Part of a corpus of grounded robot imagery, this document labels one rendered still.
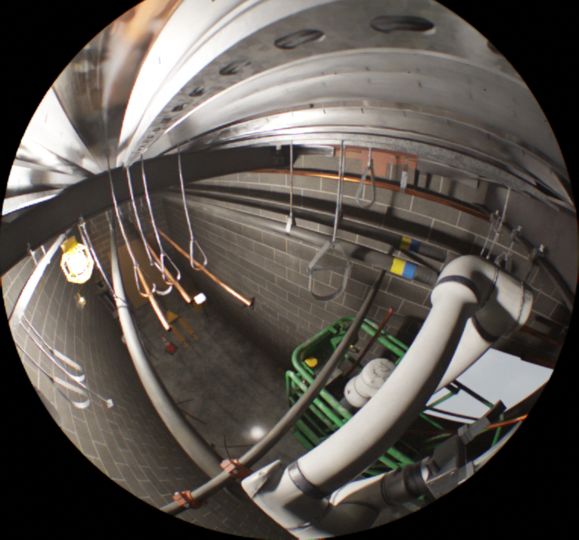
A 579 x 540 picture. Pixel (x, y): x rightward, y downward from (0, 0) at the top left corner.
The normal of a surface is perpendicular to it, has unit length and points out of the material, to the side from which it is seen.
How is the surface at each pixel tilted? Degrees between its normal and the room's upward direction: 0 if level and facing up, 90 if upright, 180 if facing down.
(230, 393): 0
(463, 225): 90
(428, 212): 90
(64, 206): 90
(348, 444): 32
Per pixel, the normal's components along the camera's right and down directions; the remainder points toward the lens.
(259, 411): 0.00, -0.87
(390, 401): -0.50, -0.83
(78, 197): 0.79, 0.30
